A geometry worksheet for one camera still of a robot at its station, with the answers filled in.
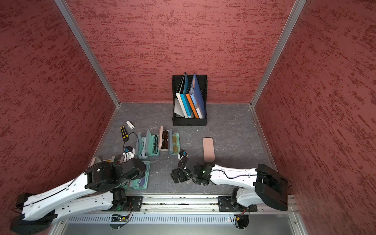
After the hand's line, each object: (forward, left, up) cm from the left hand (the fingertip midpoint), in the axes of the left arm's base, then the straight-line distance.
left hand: (139, 171), depth 71 cm
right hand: (+1, -19, -9) cm, 22 cm away
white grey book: (+41, -18, +3) cm, 45 cm away
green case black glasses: (+21, 0, -11) cm, 23 cm away
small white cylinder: (+37, +19, -11) cm, 43 cm away
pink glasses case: (+22, -37, -13) cm, 45 cm away
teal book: (+42, -22, +15) cm, 49 cm away
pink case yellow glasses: (+9, +29, -7) cm, 31 cm away
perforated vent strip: (-18, -22, -14) cm, 32 cm away
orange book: (+41, -26, +7) cm, 49 cm away
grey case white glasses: (+20, +7, -11) cm, 24 cm away
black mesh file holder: (+40, -17, -9) cm, 45 cm away
